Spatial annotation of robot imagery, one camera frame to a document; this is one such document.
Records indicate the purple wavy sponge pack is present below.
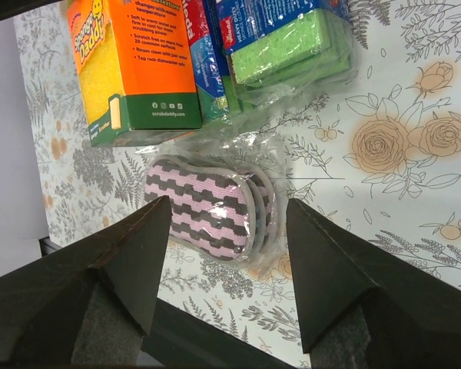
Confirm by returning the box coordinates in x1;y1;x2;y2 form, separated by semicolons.
136;132;293;276

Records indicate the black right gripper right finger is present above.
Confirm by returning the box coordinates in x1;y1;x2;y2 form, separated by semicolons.
287;199;461;368

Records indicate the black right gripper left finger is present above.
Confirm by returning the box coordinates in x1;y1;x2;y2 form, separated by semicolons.
0;196;171;368

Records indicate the orange boxed sponge pack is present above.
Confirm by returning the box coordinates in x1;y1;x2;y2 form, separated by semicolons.
67;0;203;147

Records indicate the green blue sponge pack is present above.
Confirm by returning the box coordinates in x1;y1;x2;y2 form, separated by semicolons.
182;0;254;124
216;1;353;105

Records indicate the floral table mat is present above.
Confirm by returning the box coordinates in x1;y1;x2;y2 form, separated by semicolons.
13;0;461;369

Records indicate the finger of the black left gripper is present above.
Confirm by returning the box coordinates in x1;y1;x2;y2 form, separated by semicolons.
0;0;59;21

